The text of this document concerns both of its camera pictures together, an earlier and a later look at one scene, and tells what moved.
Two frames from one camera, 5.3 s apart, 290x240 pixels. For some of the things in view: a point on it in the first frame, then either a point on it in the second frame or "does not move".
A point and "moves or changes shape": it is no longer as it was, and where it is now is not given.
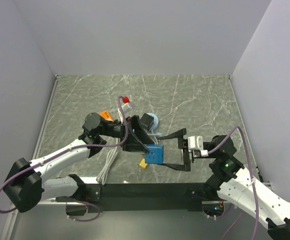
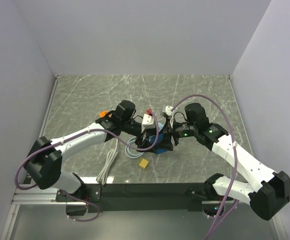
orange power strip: [106, 115] does not move
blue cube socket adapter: [155, 155] moves or changes shape
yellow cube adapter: [143, 163] does not move
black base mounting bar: [162, 197] does not move
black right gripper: [182, 144] → [166, 142]
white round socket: [151, 121] moves or changes shape
